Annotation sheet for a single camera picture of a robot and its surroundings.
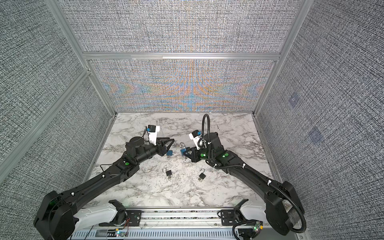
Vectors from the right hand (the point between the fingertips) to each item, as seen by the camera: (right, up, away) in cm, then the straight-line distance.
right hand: (184, 152), depth 77 cm
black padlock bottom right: (+10, -16, +10) cm, 21 cm away
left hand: (-6, +6, -2) cm, 9 cm away
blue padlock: (-2, -2, +24) cm, 24 cm away
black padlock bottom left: (-10, -14, +11) cm, 20 cm away
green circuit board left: (-29, -37, -8) cm, 48 cm away
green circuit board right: (+34, -33, -8) cm, 48 cm away
